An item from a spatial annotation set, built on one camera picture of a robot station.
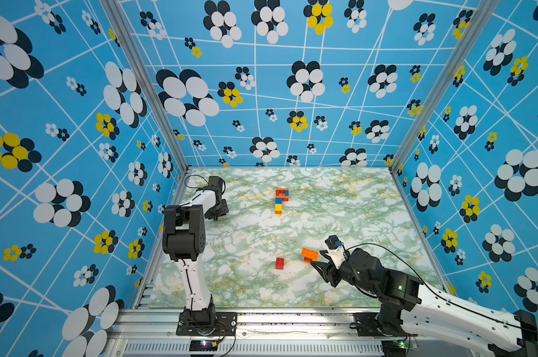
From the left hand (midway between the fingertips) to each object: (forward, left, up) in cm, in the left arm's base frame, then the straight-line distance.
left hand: (220, 211), depth 102 cm
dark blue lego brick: (+5, -27, +1) cm, 28 cm away
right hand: (-28, -40, +16) cm, 52 cm away
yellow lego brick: (+1, -27, +1) cm, 27 cm away
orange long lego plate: (-22, -39, +4) cm, 45 cm away
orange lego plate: (+10, -29, +1) cm, 30 cm away
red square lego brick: (-26, -28, +2) cm, 38 cm away
